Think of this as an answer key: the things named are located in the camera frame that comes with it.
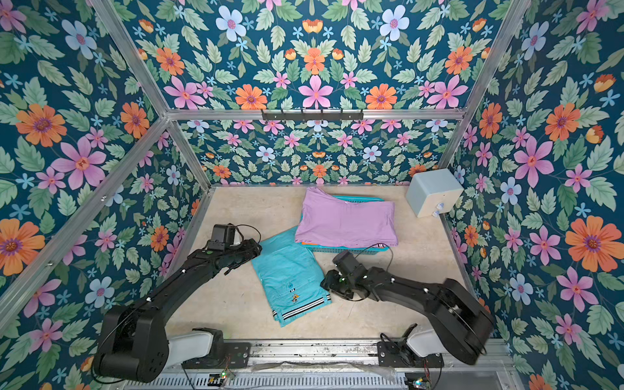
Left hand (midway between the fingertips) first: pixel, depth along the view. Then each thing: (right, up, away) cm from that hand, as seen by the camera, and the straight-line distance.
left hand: (258, 247), depth 88 cm
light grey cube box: (+67, +21, +8) cm, 71 cm away
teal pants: (+12, -11, +1) cm, 16 cm away
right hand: (+24, -13, -4) cm, 28 cm away
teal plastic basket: (+38, 0, -5) cm, 38 cm away
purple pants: (+24, +10, +6) cm, 27 cm away
